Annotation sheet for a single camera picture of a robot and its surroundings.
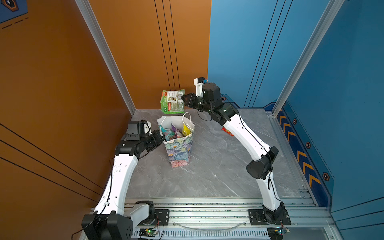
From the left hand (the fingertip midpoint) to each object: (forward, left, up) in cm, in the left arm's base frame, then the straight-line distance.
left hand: (166, 135), depth 77 cm
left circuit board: (-39, +7, -26) cm, 48 cm away
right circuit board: (-39, -55, -25) cm, 71 cm away
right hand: (+12, -9, +16) cm, 22 cm away
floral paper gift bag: (-4, -7, -7) cm, 11 cm away
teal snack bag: (+5, 0, -7) cm, 8 cm away
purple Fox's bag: (+5, -4, -4) cm, 8 cm away
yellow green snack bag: (+7, -10, -5) cm, 13 cm away
